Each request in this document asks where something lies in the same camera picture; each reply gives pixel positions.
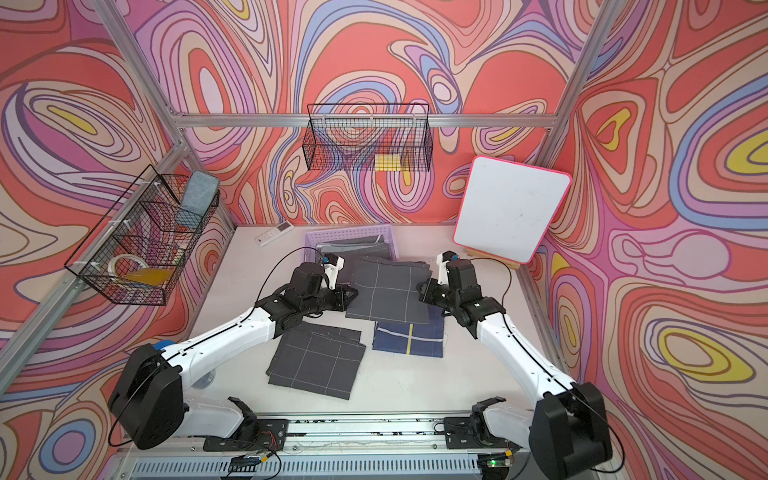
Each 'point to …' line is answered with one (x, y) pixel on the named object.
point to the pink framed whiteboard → (507, 208)
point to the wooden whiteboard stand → (510, 264)
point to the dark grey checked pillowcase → (385, 290)
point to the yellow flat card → (152, 277)
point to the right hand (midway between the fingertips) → (419, 292)
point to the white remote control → (274, 232)
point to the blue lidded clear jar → (163, 343)
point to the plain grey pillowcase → (354, 248)
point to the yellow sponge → (387, 162)
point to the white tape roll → (111, 263)
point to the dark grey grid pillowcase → (318, 358)
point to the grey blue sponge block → (198, 199)
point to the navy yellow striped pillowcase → (414, 339)
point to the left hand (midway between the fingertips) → (359, 292)
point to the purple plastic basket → (321, 235)
